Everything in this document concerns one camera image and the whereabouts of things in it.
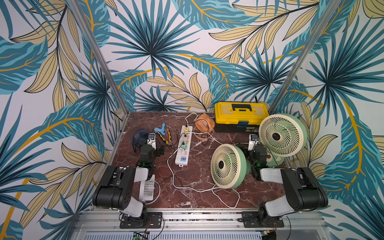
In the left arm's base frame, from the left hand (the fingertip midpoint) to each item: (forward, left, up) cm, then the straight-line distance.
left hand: (153, 142), depth 92 cm
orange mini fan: (+14, -31, +2) cm, 35 cm away
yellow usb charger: (+11, -20, -1) cm, 23 cm away
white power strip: (-6, -18, -5) cm, 20 cm away
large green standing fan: (-5, -70, +17) cm, 72 cm away
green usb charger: (-2, -19, -2) cm, 19 cm away
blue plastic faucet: (+14, -2, -6) cm, 16 cm away
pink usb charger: (+4, -19, 0) cm, 19 cm away
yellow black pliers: (+4, -9, -7) cm, 12 cm away
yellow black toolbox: (+16, -54, +8) cm, 57 cm away
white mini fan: (-29, -2, +2) cm, 29 cm away
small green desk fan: (-19, -43, +9) cm, 47 cm away
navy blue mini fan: (+2, +8, +2) cm, 9 cm away
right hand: (+1, -59, +1) cm, 59 cm away
